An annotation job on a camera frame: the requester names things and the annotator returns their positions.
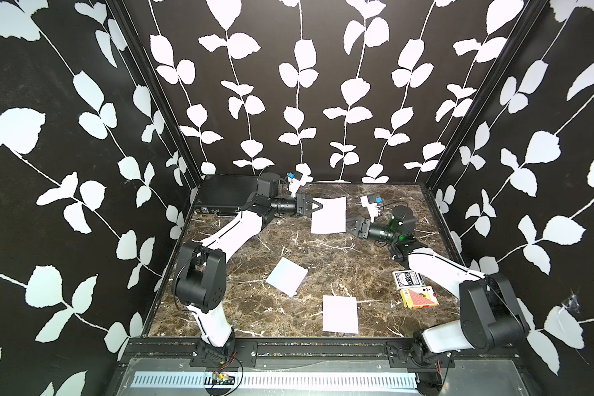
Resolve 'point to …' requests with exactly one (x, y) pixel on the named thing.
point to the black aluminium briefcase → (225, 194)
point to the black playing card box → (409, 279)
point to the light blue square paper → (332, 218)
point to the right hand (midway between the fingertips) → (339, 224)
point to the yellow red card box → (419, 297)
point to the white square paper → (340, 314)
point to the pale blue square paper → (287, 277)
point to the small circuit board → (223, 379)
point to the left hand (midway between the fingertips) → (323, 205)
